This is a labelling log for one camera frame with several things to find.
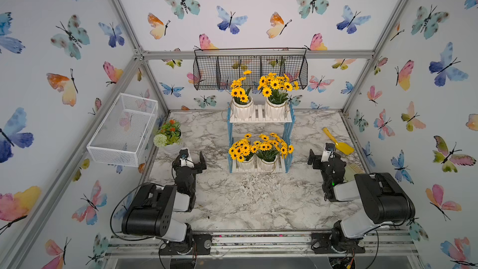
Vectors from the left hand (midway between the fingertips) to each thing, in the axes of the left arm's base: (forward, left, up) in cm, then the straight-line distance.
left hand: (192, 152), depth 89 cm
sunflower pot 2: (-5, -24, +7) cm, 26 cm away
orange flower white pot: (+6, +11, +4) cm, 13 cm away
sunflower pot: (+6, -24, +23) cm, 34 cm away
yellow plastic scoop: (+9, -79, -11) cm, 80 cm away
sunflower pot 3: (-3, -35, +6) cm, 36 cm away
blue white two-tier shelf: (+7, -32, +16) cm, 36 cm away
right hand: (+1, -64, -1) cm, 64 cm away
